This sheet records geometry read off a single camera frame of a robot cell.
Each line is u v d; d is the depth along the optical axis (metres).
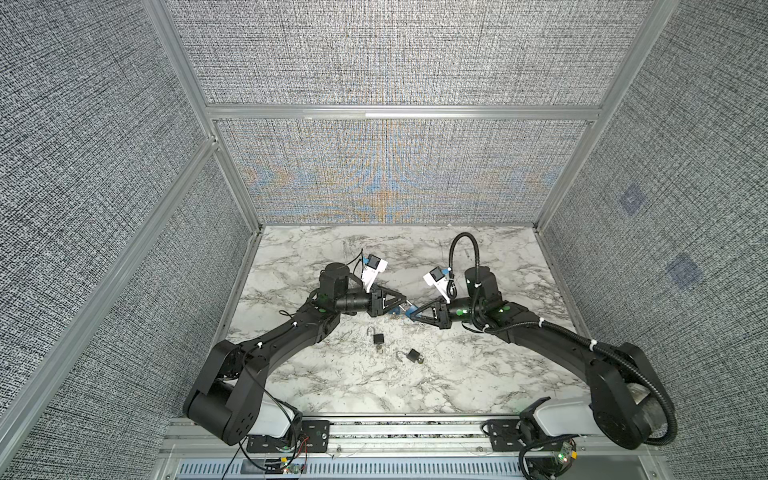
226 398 0.42
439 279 0.72
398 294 0.77
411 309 0.75
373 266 0.72
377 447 0.73
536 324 0.55
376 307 0.70
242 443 0.72
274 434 0.60
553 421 0.62
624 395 0.42
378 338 0.90
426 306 0.74
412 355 0.86
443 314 0.69
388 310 0.72
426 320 0.75
